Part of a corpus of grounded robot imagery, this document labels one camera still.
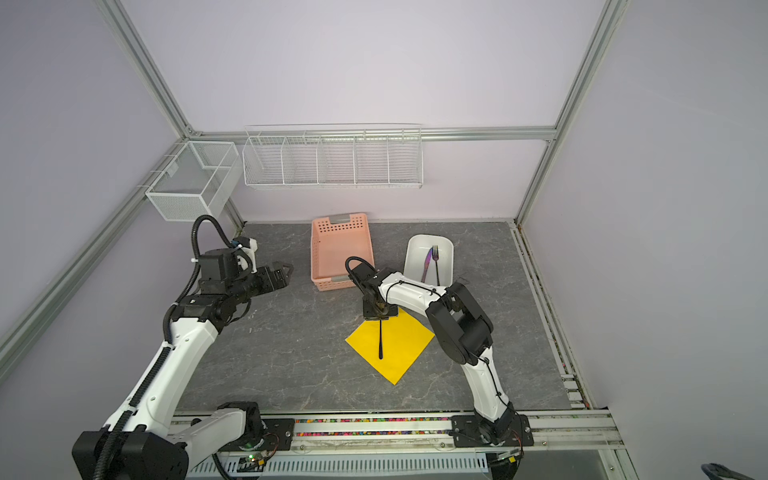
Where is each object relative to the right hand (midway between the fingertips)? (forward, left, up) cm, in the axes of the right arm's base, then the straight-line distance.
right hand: (378, 316), depth 94 cm
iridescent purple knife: (+23, -17, 0) cm, 28 cm away
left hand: (+1, +25, +22) cm, 33 cm away
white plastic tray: (+26, -13, 0) cm, 29 cm away
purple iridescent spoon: (-9, -1, 0) cm, 9 cm away
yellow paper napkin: (-8, -8, 0) cm, 11 cm away
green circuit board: (-38, +30, -3) cm, 48 cm away
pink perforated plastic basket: (+34, +19, -1) cm, 39 cm away
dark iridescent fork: (+24, -20, 0) cm, 31 cm away
